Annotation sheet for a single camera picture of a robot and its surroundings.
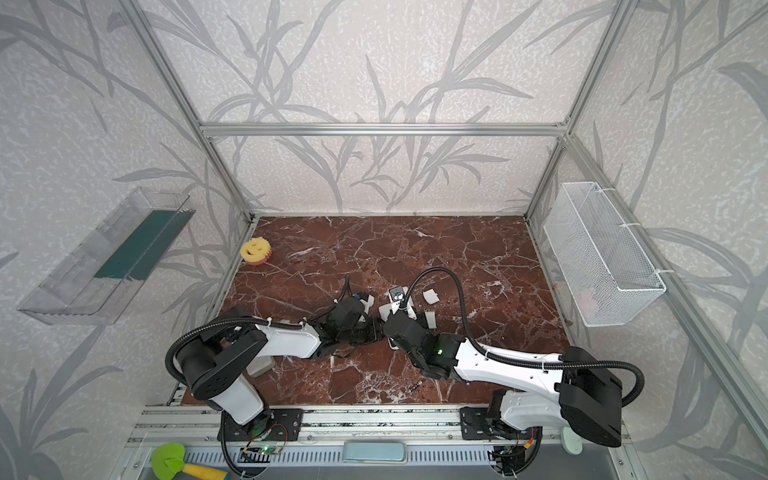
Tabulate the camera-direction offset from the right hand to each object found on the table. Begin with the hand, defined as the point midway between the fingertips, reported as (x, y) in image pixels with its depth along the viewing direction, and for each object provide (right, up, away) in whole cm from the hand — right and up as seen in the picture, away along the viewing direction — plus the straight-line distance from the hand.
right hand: (395, 302), depth 80 cm
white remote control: (-4, -6, +14) cm, 15 cm away
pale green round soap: (+42, -31, -11) cm, 53 cm away
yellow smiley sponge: (-51, +13, +25) cm, 58 cm away
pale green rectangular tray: (-4, -31, -14) cm, 34 cm away
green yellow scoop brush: (-52, -34, -13) cm, 63 cm away
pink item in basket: (+48, +1, -7) cm, 49 cm away
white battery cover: (+11, -2, +17) cm, 20 cm away
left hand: (0, -8, +7) cm, 11 cm away
